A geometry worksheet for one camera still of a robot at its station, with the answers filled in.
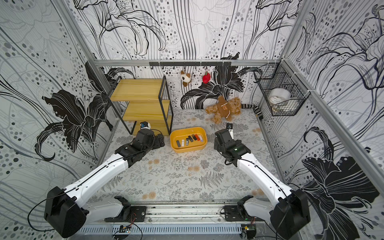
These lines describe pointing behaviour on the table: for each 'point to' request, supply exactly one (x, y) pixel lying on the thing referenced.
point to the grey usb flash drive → (178, 143)
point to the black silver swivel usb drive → (187, 141)
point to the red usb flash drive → (197, 137)
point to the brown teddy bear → (224, 108)
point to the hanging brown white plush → (185, 78)
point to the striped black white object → (255, 107)
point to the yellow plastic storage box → (182, 133)
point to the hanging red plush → (206, 78)
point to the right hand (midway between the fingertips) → (227, 140)
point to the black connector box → (251, 230)
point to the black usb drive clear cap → (194, 137)
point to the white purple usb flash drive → (201, 139)
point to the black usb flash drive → (190, 138)
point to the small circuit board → (123, 229)
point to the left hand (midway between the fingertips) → (159, 141)
